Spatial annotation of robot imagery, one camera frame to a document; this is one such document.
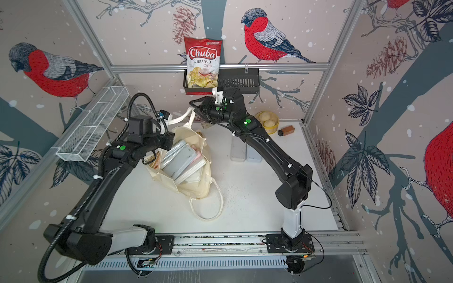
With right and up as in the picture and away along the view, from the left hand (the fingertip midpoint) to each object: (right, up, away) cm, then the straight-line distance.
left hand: (175, 129), depth 74 cm
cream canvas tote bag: (+6, -29, +16) cm, 34 cm away
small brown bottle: (+60, 0, +38) cm, 71 cm away
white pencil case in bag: (-1, -15, +16) cm, 22 cm away
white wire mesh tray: (-39, +2, +4) cm, 39 cm away
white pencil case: (+28, -11, +29) cm, 42 cm away
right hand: (+9, +9, -8) cm, 14 cm away
